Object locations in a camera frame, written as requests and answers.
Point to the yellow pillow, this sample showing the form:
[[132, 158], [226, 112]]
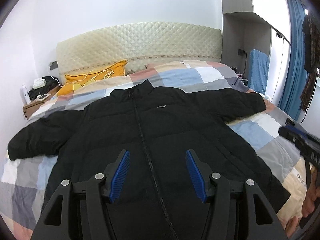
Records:
[[77, 81]]

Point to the blue towel on chair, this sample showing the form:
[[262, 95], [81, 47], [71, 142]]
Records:
[[258, 71]]

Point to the black puffer jacket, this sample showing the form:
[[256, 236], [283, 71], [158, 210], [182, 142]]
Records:
[[157, 125]]

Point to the blue curtain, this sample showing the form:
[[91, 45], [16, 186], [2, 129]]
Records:
[[296, 75]]

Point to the grey white wardrobe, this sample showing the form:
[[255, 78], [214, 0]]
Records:
[[263, 25]]

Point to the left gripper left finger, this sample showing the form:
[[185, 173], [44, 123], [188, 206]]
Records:
[[79, 210]]

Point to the person right hand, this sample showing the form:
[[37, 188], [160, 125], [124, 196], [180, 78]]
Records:
[[308, 205]]

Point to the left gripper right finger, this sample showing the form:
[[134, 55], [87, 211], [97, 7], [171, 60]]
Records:
[[237, 210]]

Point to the brown bedside table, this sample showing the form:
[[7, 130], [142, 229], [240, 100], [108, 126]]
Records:
[[31, 108]]

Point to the white bottle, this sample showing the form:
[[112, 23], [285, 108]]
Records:
[[25, 94]]

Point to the cream quilted headboard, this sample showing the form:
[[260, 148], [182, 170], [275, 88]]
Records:
[[139, 44]]

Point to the black bag on table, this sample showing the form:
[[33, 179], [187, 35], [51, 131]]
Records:
[[50, 83]]

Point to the white phone on table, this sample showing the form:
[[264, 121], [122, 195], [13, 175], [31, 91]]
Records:
[[43, 97]]

